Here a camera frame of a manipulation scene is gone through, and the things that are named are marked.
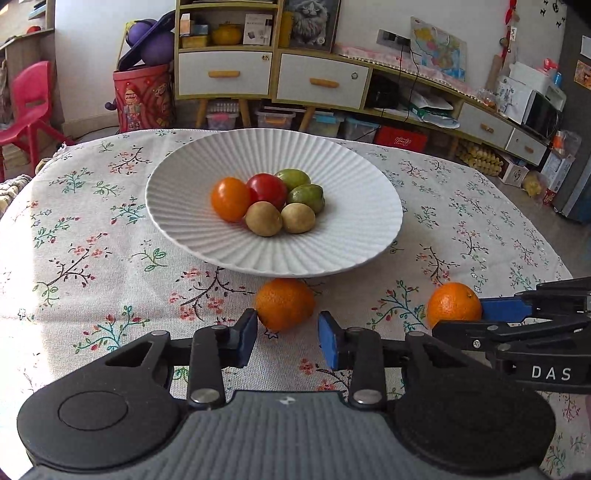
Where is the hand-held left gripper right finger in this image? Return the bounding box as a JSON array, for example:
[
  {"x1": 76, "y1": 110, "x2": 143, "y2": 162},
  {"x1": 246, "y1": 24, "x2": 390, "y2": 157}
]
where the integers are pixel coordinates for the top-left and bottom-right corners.
[{"x1": 318, "y1": 311, "x2": 467, "y2": 409}]

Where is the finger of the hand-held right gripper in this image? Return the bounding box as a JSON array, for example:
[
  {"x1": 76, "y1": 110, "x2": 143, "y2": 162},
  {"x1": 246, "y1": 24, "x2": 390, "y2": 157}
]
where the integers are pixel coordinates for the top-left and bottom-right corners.
[
  {"x1": 480, "y1": 278, "x2": 591, "y2": 321},
  {"x1": 431, "y1": 316, "x2": 591, "y2": 352}
]

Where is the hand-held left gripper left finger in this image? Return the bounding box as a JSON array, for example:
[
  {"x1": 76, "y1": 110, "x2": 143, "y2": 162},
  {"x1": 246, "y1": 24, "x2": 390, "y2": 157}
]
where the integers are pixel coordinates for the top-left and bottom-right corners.
[{"x1": 105, "y1": 308, "x2": 258, "y2": 411}]

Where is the orange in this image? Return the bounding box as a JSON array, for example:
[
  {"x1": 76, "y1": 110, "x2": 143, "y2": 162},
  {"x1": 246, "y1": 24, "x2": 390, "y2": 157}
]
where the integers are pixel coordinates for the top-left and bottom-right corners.
[
  {"x1": 255, "y1": 278, "x2": 317, "y2": 332},
  {"x1": 427, "y1": 282, "x2": 483, "y2": 329}
]

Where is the brown kiwi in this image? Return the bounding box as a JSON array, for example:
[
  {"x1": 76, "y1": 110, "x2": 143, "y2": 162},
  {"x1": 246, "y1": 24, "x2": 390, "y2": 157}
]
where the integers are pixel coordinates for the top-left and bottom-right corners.
[
  {"x1": 245, "y1": 201, "x2": 283, "y2": 237},
  {"x1": 281, "y1": 202, "x2": 317, "y2": 234}
]

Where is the white ribbed plate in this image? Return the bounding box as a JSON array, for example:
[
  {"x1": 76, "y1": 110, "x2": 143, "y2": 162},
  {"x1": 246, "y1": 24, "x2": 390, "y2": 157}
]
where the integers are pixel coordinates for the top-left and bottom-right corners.
[{"x1": 145, "y1": 128, "x2": 404, "y2": 278}]

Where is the orange tomato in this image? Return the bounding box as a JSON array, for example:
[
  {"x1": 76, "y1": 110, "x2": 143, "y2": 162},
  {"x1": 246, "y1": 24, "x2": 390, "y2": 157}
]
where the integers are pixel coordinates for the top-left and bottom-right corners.
[{"x1": 211, "y1": 177, "x2": 252, "y2": 222}]

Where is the green kiwi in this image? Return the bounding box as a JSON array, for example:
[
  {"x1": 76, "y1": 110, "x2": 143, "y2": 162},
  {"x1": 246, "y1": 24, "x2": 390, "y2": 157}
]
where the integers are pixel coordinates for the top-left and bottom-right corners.
[
  {"x1": 287, "y1": 184, "x2": 325, "y2": 214},
  {"x1": 274, "y1": 168, "x2": 311, "y2": 192}
]

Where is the red tomato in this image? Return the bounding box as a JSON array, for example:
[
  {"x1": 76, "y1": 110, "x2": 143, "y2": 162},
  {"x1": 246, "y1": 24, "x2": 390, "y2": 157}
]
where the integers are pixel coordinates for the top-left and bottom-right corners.
[{"x1": 246, "y1": 173, "x2": 289, "y2": 210}]

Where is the small white carton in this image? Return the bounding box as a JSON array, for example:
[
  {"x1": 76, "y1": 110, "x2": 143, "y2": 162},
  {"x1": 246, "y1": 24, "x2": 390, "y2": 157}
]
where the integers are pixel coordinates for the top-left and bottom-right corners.
[{"x1": 501, "y1": 157, "x2": 529, "y2": 185}]

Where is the yellow bead rack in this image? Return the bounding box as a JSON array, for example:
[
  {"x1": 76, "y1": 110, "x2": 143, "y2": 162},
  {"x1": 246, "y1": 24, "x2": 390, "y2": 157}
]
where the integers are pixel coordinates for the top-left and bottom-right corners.
[{"x1": 457, "y1": 141, "x2": 504, "y2": 176}]

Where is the floral tablecloth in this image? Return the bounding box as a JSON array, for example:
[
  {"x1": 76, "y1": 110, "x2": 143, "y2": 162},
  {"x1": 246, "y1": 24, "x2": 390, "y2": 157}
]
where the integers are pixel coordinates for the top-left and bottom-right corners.
[{"x1": 0, "y1": 128, "x2": 591, "y2": 480}]

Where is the dark refrigerator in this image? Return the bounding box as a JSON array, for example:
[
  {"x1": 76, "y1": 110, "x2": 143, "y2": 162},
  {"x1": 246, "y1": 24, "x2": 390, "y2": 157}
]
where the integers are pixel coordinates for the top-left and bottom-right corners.
[{"x1": 551, "y1": 0, "x2": 591, "y2": 222}]

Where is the red box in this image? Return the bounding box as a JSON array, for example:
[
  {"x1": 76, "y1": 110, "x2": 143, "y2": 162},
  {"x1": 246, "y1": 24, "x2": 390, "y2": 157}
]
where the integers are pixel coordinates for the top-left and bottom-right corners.
[{"x1": 374, "y1": 126, "x2": 428, "y2": 148}]

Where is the white microwave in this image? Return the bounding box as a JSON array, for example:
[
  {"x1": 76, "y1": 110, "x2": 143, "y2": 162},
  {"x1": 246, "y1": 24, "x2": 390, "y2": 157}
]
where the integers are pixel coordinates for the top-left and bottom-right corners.
[{"x1": 496, "y1": 76, "x2": 561, "y2": 139}]

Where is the stack of papers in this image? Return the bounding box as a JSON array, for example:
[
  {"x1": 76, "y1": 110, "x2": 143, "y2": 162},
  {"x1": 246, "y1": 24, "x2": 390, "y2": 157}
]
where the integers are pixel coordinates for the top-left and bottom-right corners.
[{"x1": 409, "y1": 90, "x2": 460, "y2": 129}]

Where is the clear box blue lid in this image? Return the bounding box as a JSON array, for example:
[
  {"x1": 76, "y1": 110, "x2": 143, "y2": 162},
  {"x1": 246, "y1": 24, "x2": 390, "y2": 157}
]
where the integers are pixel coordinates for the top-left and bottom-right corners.
[
  {"x1": 344, "y1": 117, "x2": 379, "y2": 141},
  {"x1": 308, "y1": 113, "x2": 345, "y2": 137}
]

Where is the clear box pink lid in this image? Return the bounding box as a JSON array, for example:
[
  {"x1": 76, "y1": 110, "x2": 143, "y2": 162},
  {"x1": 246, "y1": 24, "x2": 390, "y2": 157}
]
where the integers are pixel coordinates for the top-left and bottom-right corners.
[{"x1": 206, "y1": 102, "x2": 238, "y2": 130}]

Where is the wooden rolling pin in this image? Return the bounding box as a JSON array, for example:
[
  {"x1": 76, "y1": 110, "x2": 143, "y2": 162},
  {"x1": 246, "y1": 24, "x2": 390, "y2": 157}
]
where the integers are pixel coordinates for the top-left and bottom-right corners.
[{"x1": 485, "y1": 54, "x2": 506, "y2": 90}]

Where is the red printed bin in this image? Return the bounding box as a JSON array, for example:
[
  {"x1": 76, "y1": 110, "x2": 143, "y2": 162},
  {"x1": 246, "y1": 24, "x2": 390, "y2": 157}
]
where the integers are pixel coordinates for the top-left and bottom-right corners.
[{"x1": 113, "y1": 64, "x2": 175, "y2": 134}]

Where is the white wooden cabinet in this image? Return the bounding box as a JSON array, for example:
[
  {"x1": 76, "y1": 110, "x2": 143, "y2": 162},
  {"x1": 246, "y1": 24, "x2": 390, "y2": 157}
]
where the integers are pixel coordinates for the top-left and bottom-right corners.
[{"x1": 174, "y1": 0, "x2": 550, "y2": 167}]

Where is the map poster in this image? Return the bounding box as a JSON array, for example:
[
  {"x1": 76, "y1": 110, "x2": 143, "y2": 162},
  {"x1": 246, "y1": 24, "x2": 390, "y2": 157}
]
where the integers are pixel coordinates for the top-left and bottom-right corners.
[{"x1": 410, "y1": 17, "x2": 467, "y2": 83}]

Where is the pink lace runner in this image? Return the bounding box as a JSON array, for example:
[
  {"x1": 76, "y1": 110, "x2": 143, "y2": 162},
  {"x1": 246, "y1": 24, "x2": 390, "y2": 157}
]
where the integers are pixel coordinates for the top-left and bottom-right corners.
[{"x1": 335, "y1": 43, "x2": 476, "y2": 100}]

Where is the patterned sofa blanket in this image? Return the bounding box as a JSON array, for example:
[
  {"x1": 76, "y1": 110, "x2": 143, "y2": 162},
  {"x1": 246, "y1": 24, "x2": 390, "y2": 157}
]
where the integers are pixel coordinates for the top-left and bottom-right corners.
[{"x1": 0, "y1": 180, "x2": 19, "y2": 213}]

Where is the orange pumpkin pot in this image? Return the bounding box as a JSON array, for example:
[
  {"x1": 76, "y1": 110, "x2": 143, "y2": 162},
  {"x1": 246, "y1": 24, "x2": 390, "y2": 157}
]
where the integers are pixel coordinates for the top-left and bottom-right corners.
[{"x1": 211, "y1": 23, "x2": 244, "y2": 46}]

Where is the white box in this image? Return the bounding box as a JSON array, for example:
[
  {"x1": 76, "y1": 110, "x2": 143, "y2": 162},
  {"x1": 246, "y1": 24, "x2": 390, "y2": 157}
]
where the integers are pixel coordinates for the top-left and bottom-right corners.
[{"x1": 243, "y1": 14, "x2": 273, "y2": 46}]

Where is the yellow canister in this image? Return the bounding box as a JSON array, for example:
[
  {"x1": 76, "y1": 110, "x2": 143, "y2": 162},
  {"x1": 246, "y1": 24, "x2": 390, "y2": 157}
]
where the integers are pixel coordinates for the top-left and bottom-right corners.
[{"x1": 278, "y1": 11, "x2": 294, "y2": 48}]

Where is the cat picture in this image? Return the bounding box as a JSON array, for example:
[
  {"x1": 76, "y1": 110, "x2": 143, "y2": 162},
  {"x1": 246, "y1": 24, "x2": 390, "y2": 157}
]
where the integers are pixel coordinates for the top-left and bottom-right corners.
[{"x1": 283, "y1": 0, "x2": 342, "y2": 52}]

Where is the red plastic chair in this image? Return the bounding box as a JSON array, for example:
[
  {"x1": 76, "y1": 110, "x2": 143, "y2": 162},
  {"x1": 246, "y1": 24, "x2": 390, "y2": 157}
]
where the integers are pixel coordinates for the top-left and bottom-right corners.
[{"x1": 0, "y1": 61, "x2": 70, "y2": 181}]

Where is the wooden bookshelf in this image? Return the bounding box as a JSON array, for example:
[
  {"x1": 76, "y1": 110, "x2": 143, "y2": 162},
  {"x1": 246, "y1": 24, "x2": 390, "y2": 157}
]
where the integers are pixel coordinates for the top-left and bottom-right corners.
[{"x1": 0, "y1": 0, "x2": 56, "y2": 125}]

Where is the white drawer orange handle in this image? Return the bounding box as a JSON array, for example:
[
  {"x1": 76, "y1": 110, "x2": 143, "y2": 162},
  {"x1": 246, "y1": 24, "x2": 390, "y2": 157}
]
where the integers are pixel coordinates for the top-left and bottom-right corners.
[
  {"x1": 459, "y1": 102, "x2": 513, "y2": 148},
  {"x1": 178, "y1": 51, "x2": 273, "y2": 97},
  {"x1": 277, "y1": 54, "x2": 371, "y2": 103},
  {"x1": 505, "y1": 127, "x2": 548, "y2": 164}
]

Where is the clear box orange handle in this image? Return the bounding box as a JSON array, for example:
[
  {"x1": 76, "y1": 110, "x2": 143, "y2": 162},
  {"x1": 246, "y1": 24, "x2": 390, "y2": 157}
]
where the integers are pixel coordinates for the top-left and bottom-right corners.
[{"x1": 255, "y1": 108, "x2": 296, "y2": 129}]

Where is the black cable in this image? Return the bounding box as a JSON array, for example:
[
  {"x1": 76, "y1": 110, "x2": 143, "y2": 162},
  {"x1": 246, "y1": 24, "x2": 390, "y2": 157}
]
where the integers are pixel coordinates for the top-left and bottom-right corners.
[{"x1": 401, "y1": 44, "x2": 422, "y2": 123}]

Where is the wall outlet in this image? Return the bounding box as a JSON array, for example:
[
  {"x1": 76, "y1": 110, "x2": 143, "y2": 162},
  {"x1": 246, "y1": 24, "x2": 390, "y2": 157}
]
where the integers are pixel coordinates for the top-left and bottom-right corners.
[{"x1": 377, "y1": 29, "x2": 411, "y2": 47}]

